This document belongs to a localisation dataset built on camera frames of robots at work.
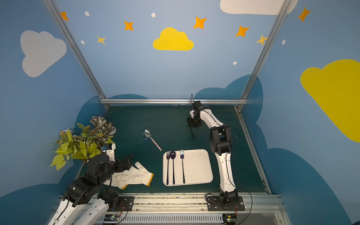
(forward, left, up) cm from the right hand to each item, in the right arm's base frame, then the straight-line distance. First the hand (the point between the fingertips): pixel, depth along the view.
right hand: (191, 124), depth 105 cm
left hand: (-34, +36, +15) cm, 52 cm away
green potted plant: (-29, +60, +15) cm, 68 cm away
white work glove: (-40, +34, -2) cm, 53 cm away
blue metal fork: (-13, +33, -4) cm, 36 cm away
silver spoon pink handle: (-10, +32, -2) cm, 34 cm away
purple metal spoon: (-25, +12, -3) cm, 28 cm away
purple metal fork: (-26, +15, -4) cm, 30 cm away
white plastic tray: (-33, -5, -3) cm, 33 cm away
